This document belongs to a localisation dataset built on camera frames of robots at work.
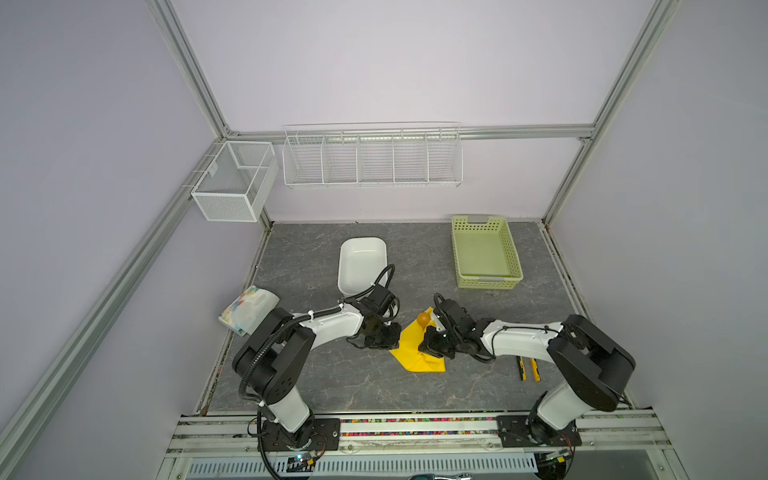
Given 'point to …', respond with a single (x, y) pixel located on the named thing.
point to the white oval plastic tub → (361, 260)
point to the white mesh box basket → (234, 184)
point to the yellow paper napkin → (409, 355)
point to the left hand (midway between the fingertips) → (398, 348)
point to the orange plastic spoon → (423, 319)
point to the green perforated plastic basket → (484, 253)
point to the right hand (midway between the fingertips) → (417, 350)
